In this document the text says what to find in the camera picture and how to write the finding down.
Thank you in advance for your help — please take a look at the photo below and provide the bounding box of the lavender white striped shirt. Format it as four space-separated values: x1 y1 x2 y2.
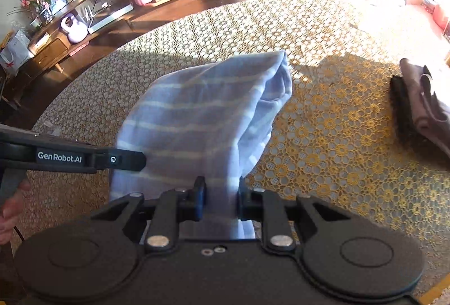
110 50 294 240

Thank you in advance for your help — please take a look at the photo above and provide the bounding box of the yellow floral lace tablecloth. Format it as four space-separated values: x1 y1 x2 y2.
14 0 450 295

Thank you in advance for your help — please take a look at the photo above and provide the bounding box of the folded mauve garment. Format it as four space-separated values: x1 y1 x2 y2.
400 58 450 151

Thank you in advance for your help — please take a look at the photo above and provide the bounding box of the person's left hand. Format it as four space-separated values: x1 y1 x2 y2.
0 179 33 245

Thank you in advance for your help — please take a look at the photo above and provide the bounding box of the white gift bag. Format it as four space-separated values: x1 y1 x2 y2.
0 30 32 75

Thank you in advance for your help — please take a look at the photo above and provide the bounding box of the lavender kettlebell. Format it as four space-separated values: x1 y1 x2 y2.
60 15 88 44

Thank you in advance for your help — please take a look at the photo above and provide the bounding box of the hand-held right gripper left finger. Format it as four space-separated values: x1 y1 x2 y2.
91 176 207 253

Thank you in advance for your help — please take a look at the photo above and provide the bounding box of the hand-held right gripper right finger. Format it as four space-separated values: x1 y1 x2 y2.
237 176 350 253

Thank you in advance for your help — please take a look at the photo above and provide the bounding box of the long wooden media bench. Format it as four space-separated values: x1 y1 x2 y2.
26 0 141 74

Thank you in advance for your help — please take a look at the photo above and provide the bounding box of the folded black garment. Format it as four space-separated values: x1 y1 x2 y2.
390 75 426 144

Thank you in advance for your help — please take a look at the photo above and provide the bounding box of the pink flower arrangement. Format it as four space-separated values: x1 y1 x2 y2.
7 0 53 31

